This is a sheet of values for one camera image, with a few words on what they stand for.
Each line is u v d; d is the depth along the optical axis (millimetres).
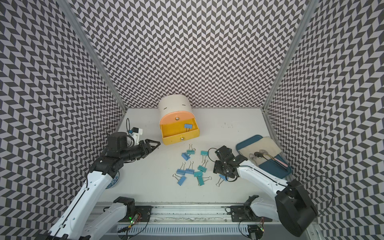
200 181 830
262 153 952
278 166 927
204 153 942
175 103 938
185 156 938
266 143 967
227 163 629
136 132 694
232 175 599
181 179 837
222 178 859
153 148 677
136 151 624
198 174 862
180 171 875
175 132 916
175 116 851
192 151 960
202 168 889
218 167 769
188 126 955
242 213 742
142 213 726
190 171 891
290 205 400
